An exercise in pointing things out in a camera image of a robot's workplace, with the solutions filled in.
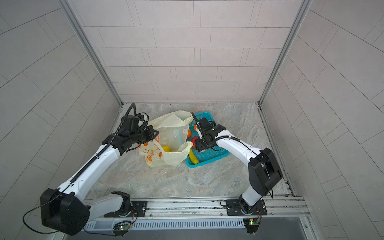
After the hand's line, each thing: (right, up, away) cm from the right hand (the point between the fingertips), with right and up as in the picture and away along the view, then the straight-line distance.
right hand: (200, 146), depth 84 cm
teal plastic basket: (+4, -7, +5) cm, 9 cm away
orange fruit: (-6, +7, 0) cm, 9 cm away
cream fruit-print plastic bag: (-15, +11, -2) cm, 19 cm away
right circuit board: (+24, -32, -17) cm, 44 cm away
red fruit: (-4, +2, +4) cm, 6 cm away
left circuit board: (-35, -32, -20) cm, 51 cm away
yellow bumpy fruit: (-19, -2, 0) cm, 19 cm away
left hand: (-20, +10, -6) cm, 23 cm away
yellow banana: (-4, -6, -1) cm, 8 cm away
